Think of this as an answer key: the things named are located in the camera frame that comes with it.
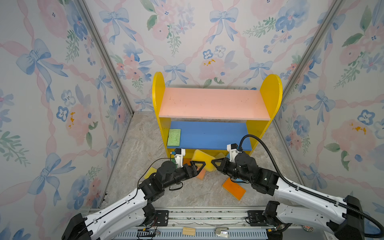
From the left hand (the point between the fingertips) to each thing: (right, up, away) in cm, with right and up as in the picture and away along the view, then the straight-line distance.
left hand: (202, 165), depth 69 cm
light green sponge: (-15, +12, +17) cm, 26 cm away
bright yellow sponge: (-1, +4, +2) cm, 5 cm away
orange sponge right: (+18, -16, +12) cm, 27 cm away
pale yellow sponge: (+12, 0, +23) cm, 26 cm away
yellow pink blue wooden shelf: (+12, +23, +48) cm, 54 cm away
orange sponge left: (-7, +3, -3) cm, 8 cm away
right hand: (+3, +1, +2) cm, 4 cm away
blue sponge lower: (+14, -4, -9) cm, 17 cm away
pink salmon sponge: (0, -10, +19) cm, 21 cm away
